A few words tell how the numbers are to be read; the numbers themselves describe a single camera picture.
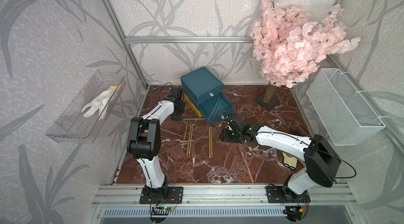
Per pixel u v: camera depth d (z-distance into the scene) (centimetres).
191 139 93
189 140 92
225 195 75
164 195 66
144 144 50
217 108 97
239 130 65
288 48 62
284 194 66
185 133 94
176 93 79
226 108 93
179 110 83
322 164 43
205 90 87
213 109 96
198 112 97
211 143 91
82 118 67
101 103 64
